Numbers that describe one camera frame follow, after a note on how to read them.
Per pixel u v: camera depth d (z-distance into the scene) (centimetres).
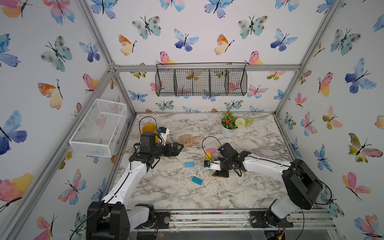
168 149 71
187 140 102
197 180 87
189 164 94
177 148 74
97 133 85
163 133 74
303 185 44
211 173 88
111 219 39
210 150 98
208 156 97
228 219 76
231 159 68
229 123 96
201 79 98
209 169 76
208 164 75
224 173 77
